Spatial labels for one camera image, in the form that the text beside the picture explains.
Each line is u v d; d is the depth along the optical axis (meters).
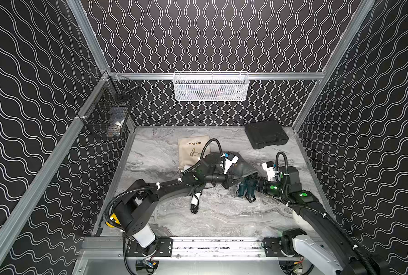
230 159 0.71
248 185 0.76
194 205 0.85
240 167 0.83
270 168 0.75
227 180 0.69
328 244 0.51
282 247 0.72
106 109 0.93
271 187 0.69
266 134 1.11
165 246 0.75
